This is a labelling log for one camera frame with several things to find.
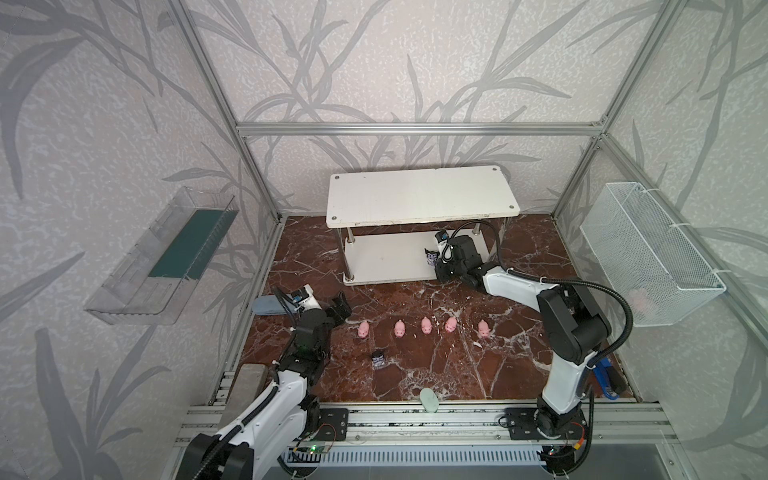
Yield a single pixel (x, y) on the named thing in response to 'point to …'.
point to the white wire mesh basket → (646, 257)
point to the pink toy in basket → (638, 299)
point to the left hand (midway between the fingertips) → (338, 287)
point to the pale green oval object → (429, 400)
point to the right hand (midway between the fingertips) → (437, 253)
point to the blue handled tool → (601, 372)
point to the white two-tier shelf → (385, 220)
